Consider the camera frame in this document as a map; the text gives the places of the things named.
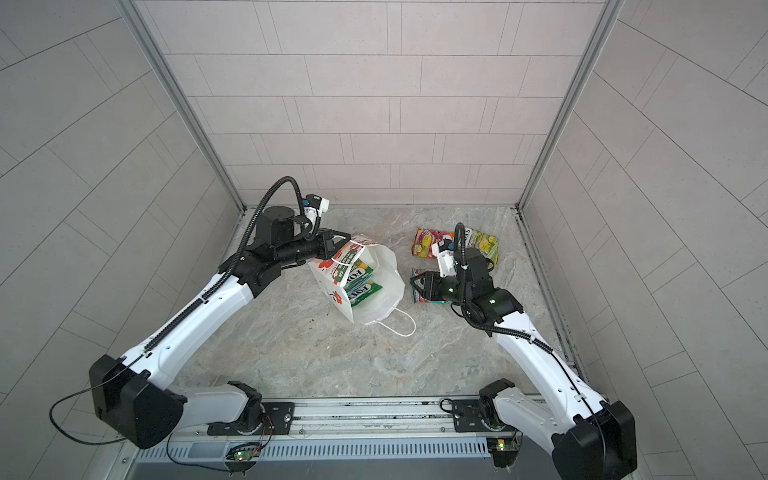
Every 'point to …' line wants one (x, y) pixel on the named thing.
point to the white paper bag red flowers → (365, 278)
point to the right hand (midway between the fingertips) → (414, 282)
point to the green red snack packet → (418, 299)
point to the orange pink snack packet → (423, 240)
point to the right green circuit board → (504, 450)
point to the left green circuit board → (243, 455)
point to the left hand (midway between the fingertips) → (355, 233)
